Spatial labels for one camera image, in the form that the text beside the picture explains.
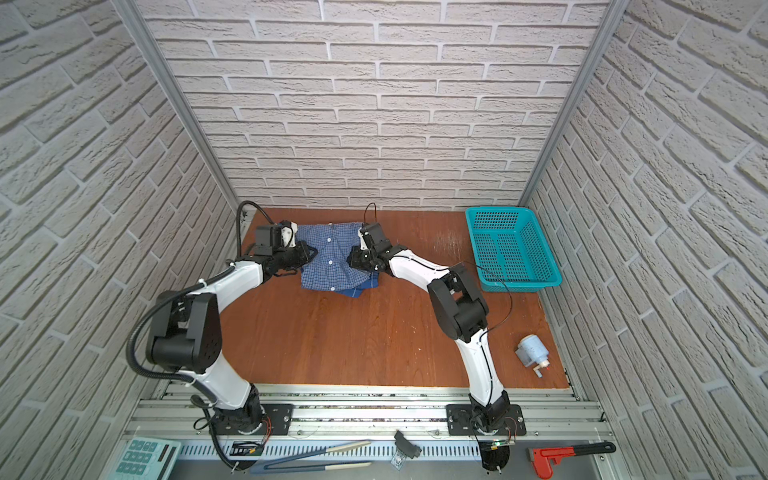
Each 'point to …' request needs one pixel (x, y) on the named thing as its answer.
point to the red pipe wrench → (543, 456)
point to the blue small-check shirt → (329, 270)
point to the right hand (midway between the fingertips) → (347, 256)
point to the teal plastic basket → (510, 250)
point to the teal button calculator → (146, 459)
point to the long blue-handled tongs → (269, 467)
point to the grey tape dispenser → (531, 350)
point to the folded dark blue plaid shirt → (356, 291)
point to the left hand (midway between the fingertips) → (317, 245)
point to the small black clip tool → (405, 446)
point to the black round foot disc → (492, 458)
